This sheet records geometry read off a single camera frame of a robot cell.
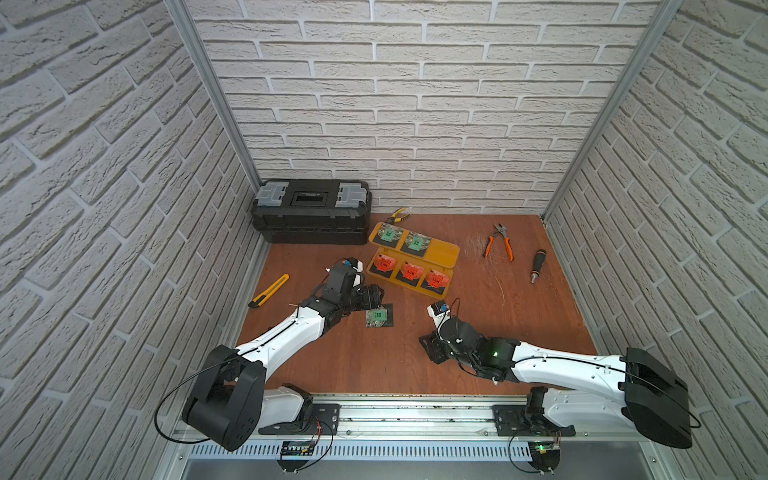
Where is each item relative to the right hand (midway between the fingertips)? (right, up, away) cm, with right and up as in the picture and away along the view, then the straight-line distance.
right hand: (428, 337), depth 81 cm
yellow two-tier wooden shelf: (-4, +21, +11) cm, 24 cm away
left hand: (-14, +13, +5) cm, 20 cm away
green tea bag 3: (-15, +3, +10) cm, 19 cm away
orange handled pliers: (+27, +28, +29) cm, 48 cm away
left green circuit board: (-34, -25, -9) cm, 43 cm away
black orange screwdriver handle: (+42, +21, +22) cm, 52 cm away
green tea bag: (-12, +29, +13) cm, 34 cm away
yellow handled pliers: (-10, +36, +36) cm, 52 cm away
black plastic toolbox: (-37, +37, +18) cm, 56 cm away
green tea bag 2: (-3, +26, +11) cm, 28 cm away
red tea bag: (-4, +16, +19) cm, 25 cm away
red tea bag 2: (+5, +13, +19) cm, 23 cm away
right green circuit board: (+27, -24, -10) cm, 38 cm away
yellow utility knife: (-52, +9, +14) cm, 54 cm away
